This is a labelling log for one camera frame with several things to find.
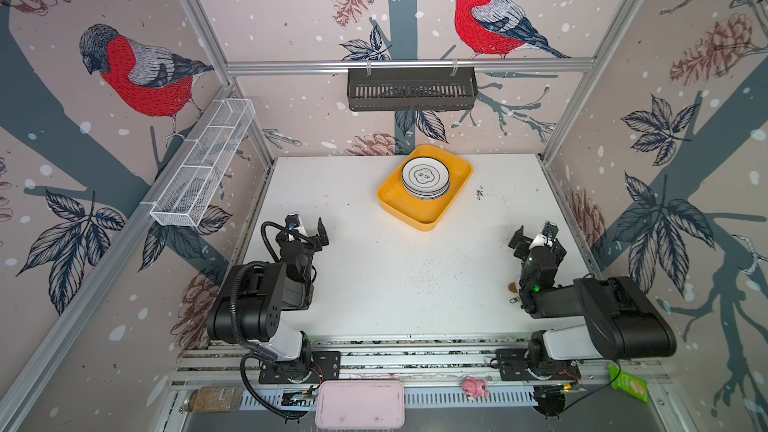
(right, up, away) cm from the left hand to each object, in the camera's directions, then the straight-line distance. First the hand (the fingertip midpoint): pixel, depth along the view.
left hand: (303, 221), depth 88 cm
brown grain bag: (-10, -37, -22) cm, 45 cm away
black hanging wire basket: (+34, +45, +16) cm, 59 cm away
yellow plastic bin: (+39, 0, +15) cm, 42 cm away
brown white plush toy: (+62, -19, -2) cm, 65 cm away
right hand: (+71, -4, -1) cm, 71 cm away
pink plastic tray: (+20, -40, -21) cm, 49 cm away
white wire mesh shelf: (-23, +7, -18) cm, 30 cm away
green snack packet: (+84, -37, -18) cm, 94 cm away
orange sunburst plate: (+39, +6, +17) cm, 43 cm away
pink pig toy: (+46, -37, -20) cm, 62 cm away
